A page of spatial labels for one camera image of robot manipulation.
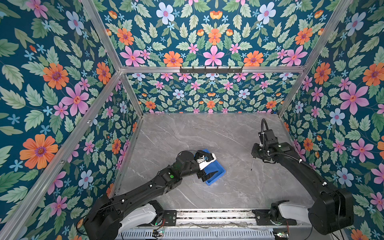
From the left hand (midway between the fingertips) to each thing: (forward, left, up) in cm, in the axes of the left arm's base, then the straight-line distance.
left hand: (214, 159), depth 72 cm
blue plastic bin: (+5, -3, -20) cm, 20 cm away
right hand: (+8, -24, -8) cm, 26 cm away
